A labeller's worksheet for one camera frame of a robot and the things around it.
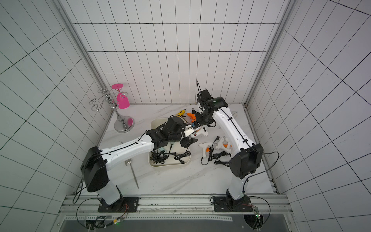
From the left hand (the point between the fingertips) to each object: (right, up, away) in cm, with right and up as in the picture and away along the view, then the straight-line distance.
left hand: (191, 136), depth 79 cm
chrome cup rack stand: (-51, +5, +27) cm, 58 cm away
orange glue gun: (+2, +10, +31) cm, 32 cm away
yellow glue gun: (-7, +13, +33) cm, 36 cm away
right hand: (+3, +8, +2) cm, 9 cm away
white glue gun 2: (+23, -8, +15) cm, 28 cm away
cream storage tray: (-12, -14, +11) cm, 21 cm away
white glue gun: (+10, -9, +14) cm, 20 cm away
